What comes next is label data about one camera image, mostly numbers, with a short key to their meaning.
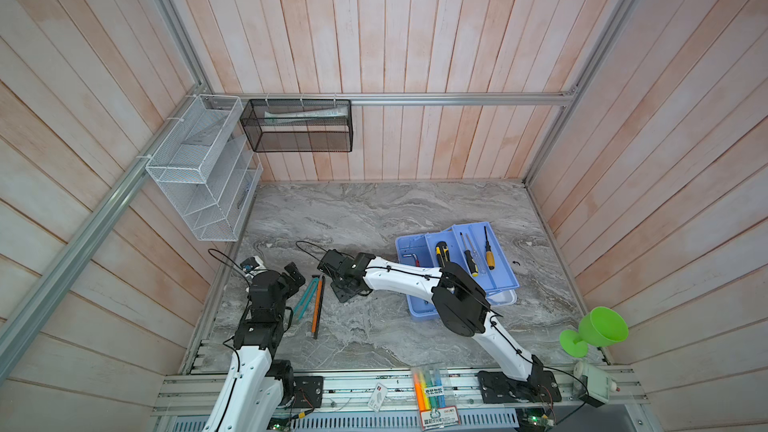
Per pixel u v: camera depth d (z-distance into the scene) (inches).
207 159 28.8
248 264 27.4
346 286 26.1
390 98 38.6
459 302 21.5
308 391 28.9
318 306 34.6
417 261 37.8
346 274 26.9
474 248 34.7
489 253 33.8
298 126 41.1
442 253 35.4
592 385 27.8
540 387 25.4
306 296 35.4
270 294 24.5
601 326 27.9
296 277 29.5
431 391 28.5
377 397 28.3
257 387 20.2
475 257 33.8
